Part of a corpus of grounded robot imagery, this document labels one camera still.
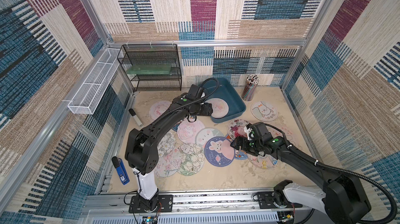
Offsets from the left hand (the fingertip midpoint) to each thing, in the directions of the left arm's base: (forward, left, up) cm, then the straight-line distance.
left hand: (209, 110), depth 87 cm
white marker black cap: (+9, +49, -12) cm, 51 cm away
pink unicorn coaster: (-2, +13, -17) cm, 22 cm away
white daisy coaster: (-12, +25, -17) cm, 32 cm away
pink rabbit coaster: (-7, -50, -17) cm, 53 cm away
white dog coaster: (+12, -39, -17) cm, 44 cm away
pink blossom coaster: (-23, +22, -17) cm, 36 cm away
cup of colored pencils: (+22, -28, +1) cm, 36 cm away
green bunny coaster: (-5, +3, -17) cm, 18 cm away
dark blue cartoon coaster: (0, +21, -16) cm, 26 cm away
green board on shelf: (+25, +36, +9) cm, 44 cm away
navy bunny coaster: (-17, -5, -17) cm, 24 cm away
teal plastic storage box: (+31, -14, -15) cm, 37 cm away
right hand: (-18, -15, -10) cm, 26 cm away
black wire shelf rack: (+36, +35, +13) cm, 51 cm away
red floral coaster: (-2, -17, -17) cm, 24 cm away
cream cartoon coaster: (-23, -28, -17) cm, 40 cm away
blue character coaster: (-18, -16, -16) cm, 29 cm away
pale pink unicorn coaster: (+15, -8, -15) cm, 23 cm away
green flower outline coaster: (-20, +11, -17) cm, 29 cm away
